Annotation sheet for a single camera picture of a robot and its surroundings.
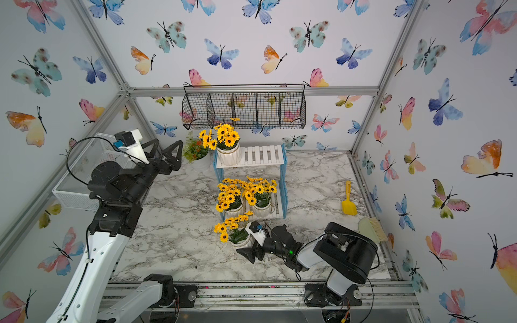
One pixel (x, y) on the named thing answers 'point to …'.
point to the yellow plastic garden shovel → (348, 206)
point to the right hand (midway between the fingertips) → (244, 240)
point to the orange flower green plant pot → (200, 158)
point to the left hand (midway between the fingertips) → (169, 140)
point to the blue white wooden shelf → (262, 156)
